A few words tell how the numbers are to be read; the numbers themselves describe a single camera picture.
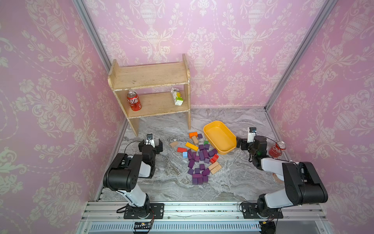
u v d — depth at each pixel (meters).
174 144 1.00
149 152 0.74
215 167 0.88
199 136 1.03
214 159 0.91
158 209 0.74
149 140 0.79
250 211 0.73
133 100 0.83
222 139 1.03
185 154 0.92
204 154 0.94
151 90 1.13
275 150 0.87
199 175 0.86
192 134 1.02
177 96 0.92
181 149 0.98
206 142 1.00
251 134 0.81
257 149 0.72
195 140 1.00
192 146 0.97
